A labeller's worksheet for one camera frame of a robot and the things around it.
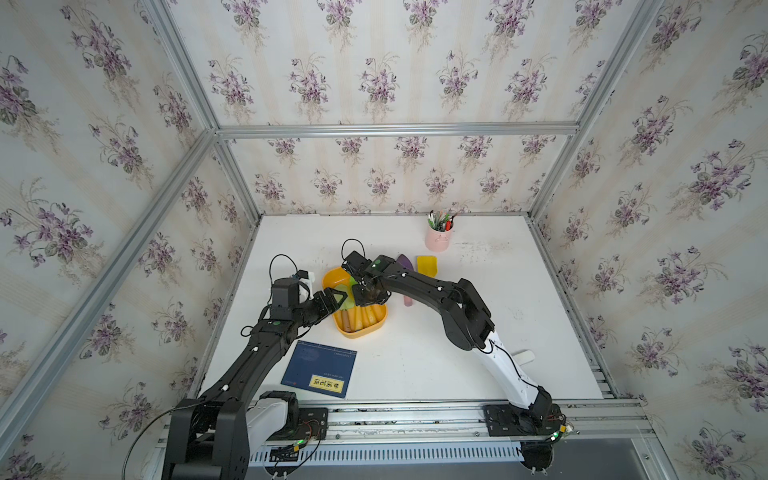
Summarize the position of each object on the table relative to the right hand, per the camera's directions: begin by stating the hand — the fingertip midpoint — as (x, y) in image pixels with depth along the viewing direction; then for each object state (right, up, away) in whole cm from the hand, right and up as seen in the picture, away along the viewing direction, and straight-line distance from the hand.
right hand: (365, 301), depth 95 cm
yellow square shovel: (+22, +11, +9) cm, 26 cm away
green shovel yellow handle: (-4, +5, -8) cm, 10 cm away
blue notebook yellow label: (-12, -16, -13) cm, 24 cm away
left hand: (-5, +2, -12) cm, 14 cm away
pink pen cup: (+25, +19, +9) cm, 33 cm away
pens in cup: (+26, +27, +8) cm, 38 cm away
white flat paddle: (+46, -13, -13) cm, 49 cm away
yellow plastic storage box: (-6, -5, -5) cm, 9 cm away
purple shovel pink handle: (+14, +12, +9) cm, 20 cm away
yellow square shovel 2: (0, -4, -4) cm, 6 cm away
